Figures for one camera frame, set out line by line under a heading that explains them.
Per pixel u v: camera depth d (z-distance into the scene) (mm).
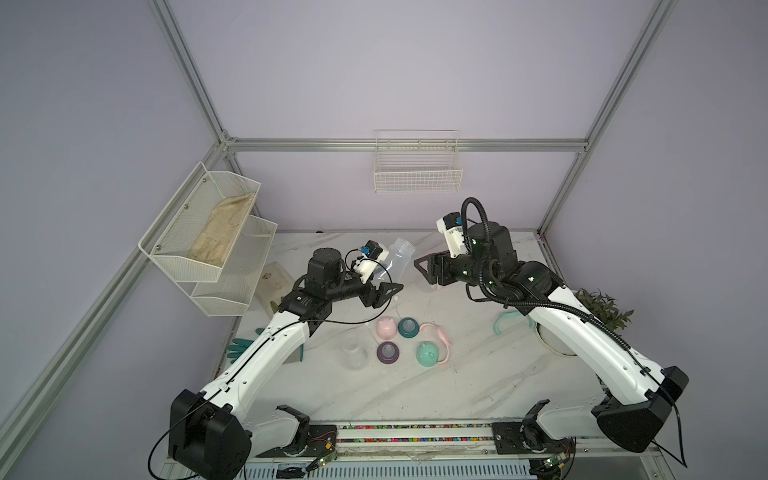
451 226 589
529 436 659
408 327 919
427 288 627
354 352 774
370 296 641
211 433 382
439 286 602
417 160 942
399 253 662
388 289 662
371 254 613
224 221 819
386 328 904
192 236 781
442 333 947
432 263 596
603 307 771
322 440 732
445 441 750
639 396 389
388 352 867
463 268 574
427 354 839
